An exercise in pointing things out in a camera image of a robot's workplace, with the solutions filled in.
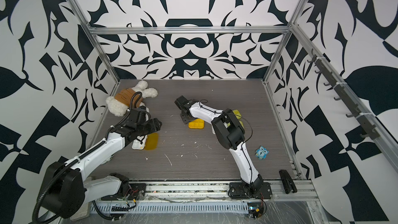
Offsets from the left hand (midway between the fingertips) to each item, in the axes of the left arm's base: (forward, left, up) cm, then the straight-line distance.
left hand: (155, 121), depth 87 cm
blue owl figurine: (-16, -57, -8) cm, 60 cm away
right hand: (+9, -18, -8) cm, 22 cm away
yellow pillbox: (+3, -23, -9) cm, 25 cm away
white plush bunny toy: (+18, +21, -1) cm, 27 cm away
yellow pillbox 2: (-7, +5, -11) cm, 14 cm away
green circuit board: (-41, -48, -11) cm, 64 cm away
